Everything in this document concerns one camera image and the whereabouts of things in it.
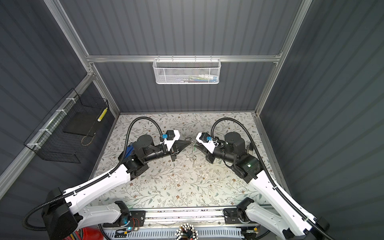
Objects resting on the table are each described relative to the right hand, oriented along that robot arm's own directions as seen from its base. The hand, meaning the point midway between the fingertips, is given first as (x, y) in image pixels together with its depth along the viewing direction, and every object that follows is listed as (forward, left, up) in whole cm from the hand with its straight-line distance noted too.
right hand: (199, 144), depth 66 cm
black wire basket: (+6, +66, 0) cm, 66 cm away
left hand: (0, +4, +2) cm, 4 cm away
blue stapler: (+13, +46, -27) cm, 54 cm away
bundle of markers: (-31, +5, -13) cm, 34 cm away
